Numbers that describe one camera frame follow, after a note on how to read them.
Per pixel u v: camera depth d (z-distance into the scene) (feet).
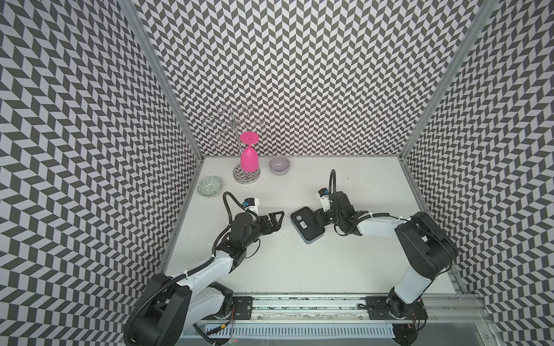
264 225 2.42
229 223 2.08
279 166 3.58
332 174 2.46
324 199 2.75
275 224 2.46
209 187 3.40
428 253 1.52
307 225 2.93
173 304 1.34
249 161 3.00
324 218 2.71
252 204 2.47
